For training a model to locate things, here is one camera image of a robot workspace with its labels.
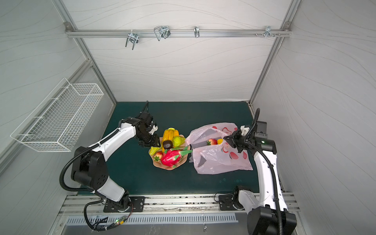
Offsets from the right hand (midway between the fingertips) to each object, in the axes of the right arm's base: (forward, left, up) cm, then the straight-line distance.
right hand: (224, 137), depth 75 cm
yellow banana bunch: (+8, +32, -12) cm, 35 cm away
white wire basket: (-2, +81, +11) cm, 82 cm away
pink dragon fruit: (-7, +28, -11) cm, 31 cm away
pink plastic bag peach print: (-10, +9, -5) cm, 14 cm away
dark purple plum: (+1, +32, -12) cm, 34 cm away
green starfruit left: (-4, +39, -10) cm, 41 cm away
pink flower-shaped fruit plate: (-9, +36, -17) cm, 41 cm away
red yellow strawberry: (-6, +36, -13) cm, 39 cm away
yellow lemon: (+7, 0, -17) cm, 19 cm away
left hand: (-1, +40, -11) cm, 41 cm away
